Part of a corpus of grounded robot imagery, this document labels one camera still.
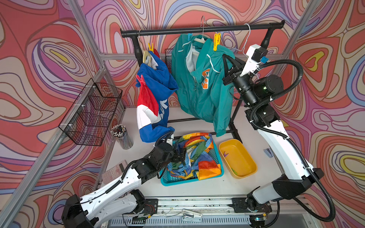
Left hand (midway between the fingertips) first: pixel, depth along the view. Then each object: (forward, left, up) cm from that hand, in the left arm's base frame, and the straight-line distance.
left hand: (182, 149), depth 75 cm
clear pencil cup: (+11, +37, 0) cm, 39 cm away
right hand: (+13, -15, +43) cm, 48 cm away
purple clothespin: (+6, -28, -18) cm, 34 cm away
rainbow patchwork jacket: (-3, -9, -11) cm, 15 cm away
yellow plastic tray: (+3, -35, -17) cm, 39 cm away
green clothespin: (-5, -31, -17) cm, 36 cm away
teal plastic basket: (-9, +9, -18) cm, 22 cm away
